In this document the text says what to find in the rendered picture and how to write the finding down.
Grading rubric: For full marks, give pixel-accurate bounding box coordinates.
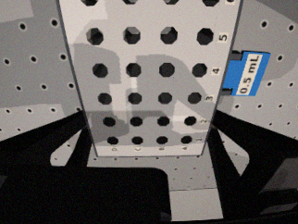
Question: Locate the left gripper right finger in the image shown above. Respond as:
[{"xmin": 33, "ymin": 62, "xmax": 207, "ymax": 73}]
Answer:
[{"xmin": 207, "ymin": 110, "xmax": 298, "ymax": 218}]

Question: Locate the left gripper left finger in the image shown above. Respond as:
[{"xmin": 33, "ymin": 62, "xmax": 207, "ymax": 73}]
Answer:
[{"xmin": 0, "ymin": 110, "xmax": 92, "ymax": 167}]

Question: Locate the grey flat base plate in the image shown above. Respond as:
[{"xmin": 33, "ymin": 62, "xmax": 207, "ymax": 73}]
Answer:
[{"xmin": 0, "ymin": 0, "xmax": 298, "ymax": 192}]

